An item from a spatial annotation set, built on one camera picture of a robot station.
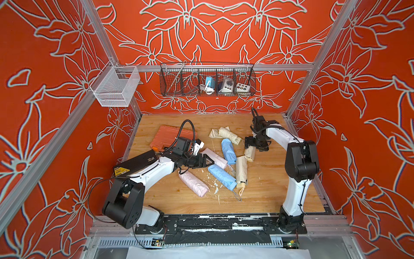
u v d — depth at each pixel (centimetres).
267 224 73
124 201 42
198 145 78
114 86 93
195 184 81
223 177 85
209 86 85
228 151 95
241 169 87
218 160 91
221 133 104
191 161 72
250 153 93
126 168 90
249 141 88
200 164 73
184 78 99
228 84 90
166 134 103
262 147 85
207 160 76
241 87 94
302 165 52
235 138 101
